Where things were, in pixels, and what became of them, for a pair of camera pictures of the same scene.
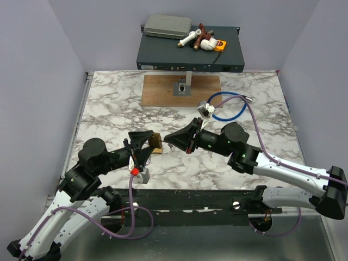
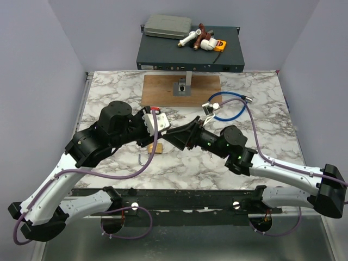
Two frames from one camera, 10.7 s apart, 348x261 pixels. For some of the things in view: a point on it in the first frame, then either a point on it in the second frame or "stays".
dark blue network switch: (159, 54) stays
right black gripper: (183, 139) stays
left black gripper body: (120, 157) to (138, 132)
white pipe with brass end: (192, 35) stays
